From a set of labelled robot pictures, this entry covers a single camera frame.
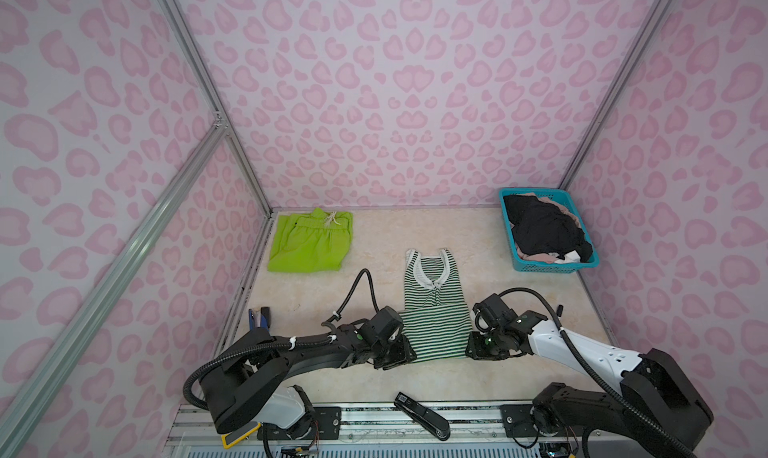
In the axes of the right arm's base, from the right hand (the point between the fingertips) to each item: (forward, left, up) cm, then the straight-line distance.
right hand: (469, 350), depth 83 cm
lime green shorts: (+36, +51, +3) cm, 63 cm away
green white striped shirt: (+10, +9, -1) cm, 13 cm away
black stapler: (-17, +12, +4) cm, 21 cm away
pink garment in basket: (+27, -26, +7) cm, 38 cm away
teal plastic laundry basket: (+55, -41, +6) cm, 69 cm away
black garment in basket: (+37, -27, +9) cm, 47 cm away
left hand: (-4, +14, +2) cm, 15 cm away
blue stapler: (+8, +60, +1) cm, 60 cm away
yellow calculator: (-22, +58, +1) cm, 62 cm away
